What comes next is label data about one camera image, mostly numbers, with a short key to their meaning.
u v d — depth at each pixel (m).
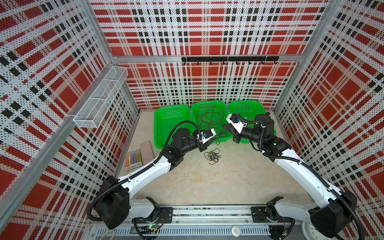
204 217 0.74
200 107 1.17
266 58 0.88
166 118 1.14
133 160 0.93
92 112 0.91
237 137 0.62
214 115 1.17
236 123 0.58
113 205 0.40
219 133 0.70
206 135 0.59
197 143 0.64
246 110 1.20
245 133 0.61
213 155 0.93
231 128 0.64
